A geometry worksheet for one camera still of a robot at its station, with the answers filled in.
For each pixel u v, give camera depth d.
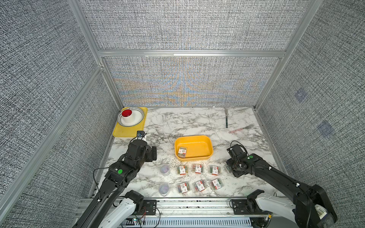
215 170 0.84
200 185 0.79
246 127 1.07
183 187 0.78
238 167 0.61
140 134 0.62
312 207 0.40
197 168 0.86
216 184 0.79
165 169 0.84
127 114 1.10
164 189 0.78
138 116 1.13
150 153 0.64
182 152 0.92
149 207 0.73
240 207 0.73
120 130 1.05
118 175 0.46
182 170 0.84
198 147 0.95
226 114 1.16
